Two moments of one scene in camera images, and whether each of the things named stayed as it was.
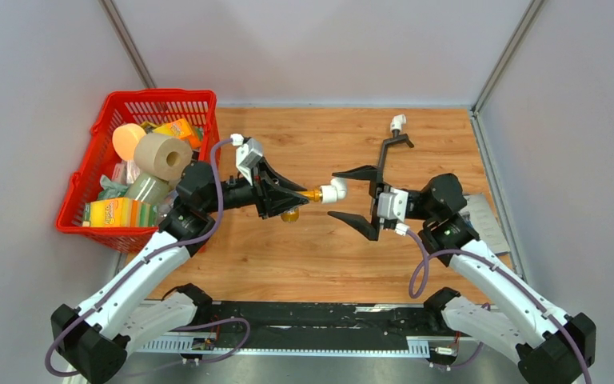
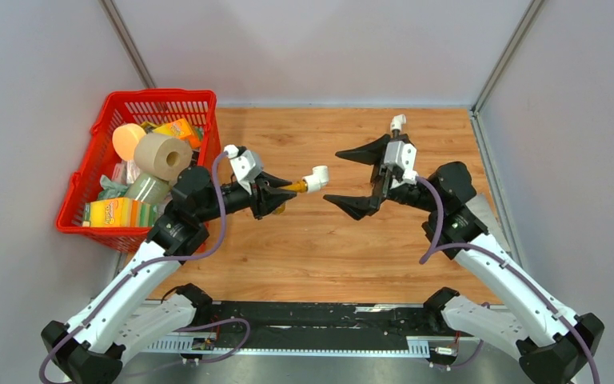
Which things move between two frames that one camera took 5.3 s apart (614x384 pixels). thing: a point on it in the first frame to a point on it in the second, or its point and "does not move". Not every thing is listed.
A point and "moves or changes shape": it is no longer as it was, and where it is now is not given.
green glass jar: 148,188 does not move
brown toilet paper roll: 162,156 does not move
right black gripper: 375,187 to 372,154
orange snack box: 179,129 does not move
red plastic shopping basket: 93,165 does not move
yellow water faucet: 292,216 moves or changes shape
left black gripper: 268,202 does not move
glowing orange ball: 124,139 does not move
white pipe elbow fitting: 335,191 to 319,178
